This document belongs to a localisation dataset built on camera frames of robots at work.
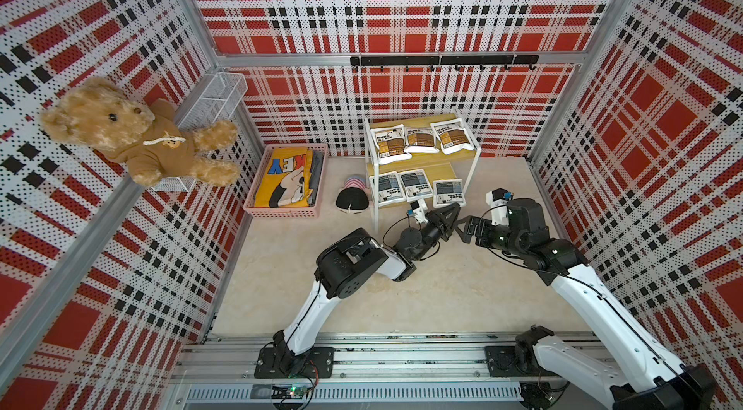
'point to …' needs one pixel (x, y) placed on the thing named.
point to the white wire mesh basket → (218, 98)
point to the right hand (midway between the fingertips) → (471, 227)
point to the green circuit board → (288, 392)
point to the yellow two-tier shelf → (437, 166)
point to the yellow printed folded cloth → (286, 180)
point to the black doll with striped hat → (353, 198)
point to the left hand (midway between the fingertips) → (466, 203)
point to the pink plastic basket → (320, 152)
